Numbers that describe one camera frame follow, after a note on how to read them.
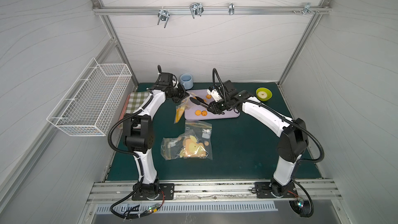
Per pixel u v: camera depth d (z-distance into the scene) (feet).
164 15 2.62
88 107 2.23
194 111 3.36
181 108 3.14
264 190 2.37
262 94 3.62
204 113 3.33
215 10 2.56
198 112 3.33
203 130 3.08
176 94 2.64
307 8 2.51
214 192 2.45
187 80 3.69
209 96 2.57
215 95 2.53
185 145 2.77
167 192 2.42
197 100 3.04
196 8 2.48
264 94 3.63
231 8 2.57
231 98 2.12
